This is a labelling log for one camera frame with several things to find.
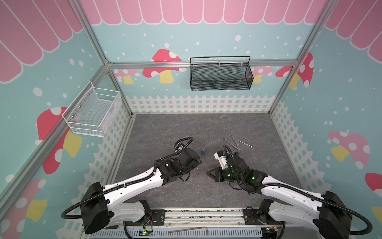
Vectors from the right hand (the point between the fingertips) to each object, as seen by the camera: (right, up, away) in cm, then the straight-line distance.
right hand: (206, 173), depth 75 cm
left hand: (-4, +6, +2) cm, 7 cm away
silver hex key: (+32, +11, +27) cm, 43 cm away
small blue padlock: (0, +7, +24) cm, 25 cm away
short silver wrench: (+24, +11, +27) cm, 38 cm away
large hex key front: (-8, -26, -4) cm, 27 cm away
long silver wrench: (+24, +9, +24) cm, 35 cm away
